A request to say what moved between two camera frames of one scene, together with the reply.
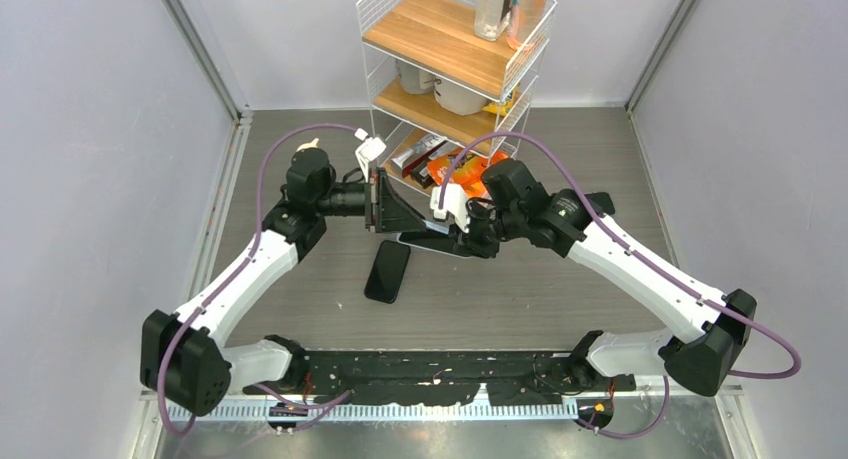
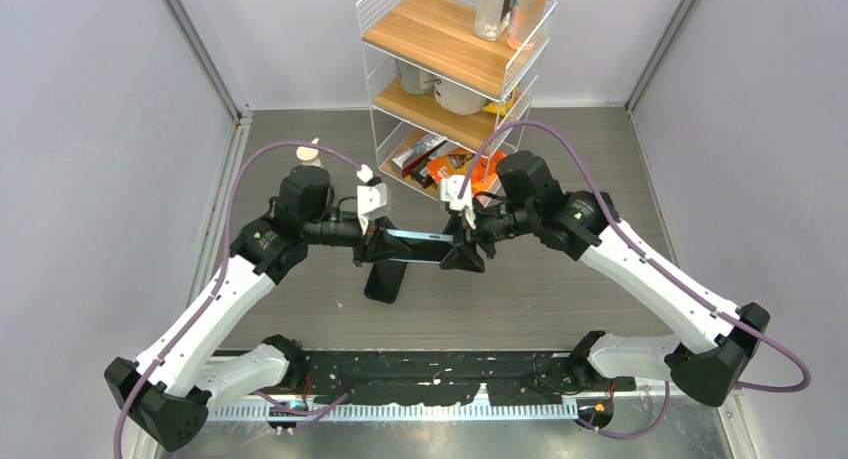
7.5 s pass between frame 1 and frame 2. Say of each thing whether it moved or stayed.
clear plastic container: stayed
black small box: stayed
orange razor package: stayed
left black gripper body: moved
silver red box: stayed
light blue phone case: moved
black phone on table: stayed
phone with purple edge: moved
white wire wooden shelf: stayed
